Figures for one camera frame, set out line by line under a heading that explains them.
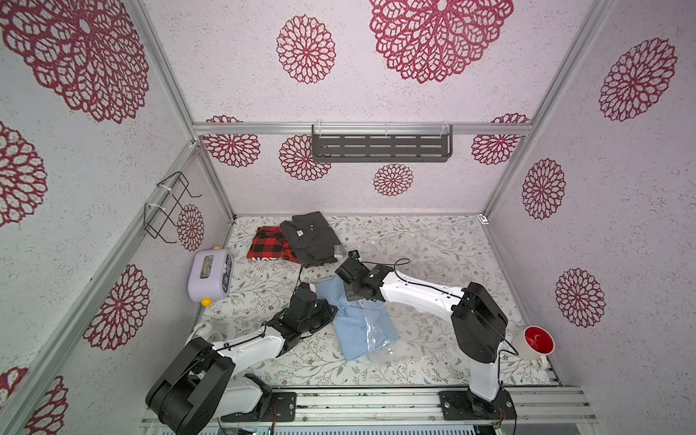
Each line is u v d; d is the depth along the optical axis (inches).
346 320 32.8
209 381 16.7
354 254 31.5
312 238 41.8
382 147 39.2
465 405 28.6
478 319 20.1
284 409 29.2
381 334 33.4
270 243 42.1
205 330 30.2
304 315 27.2
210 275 35.5
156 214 28.7
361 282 26.2
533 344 32.7
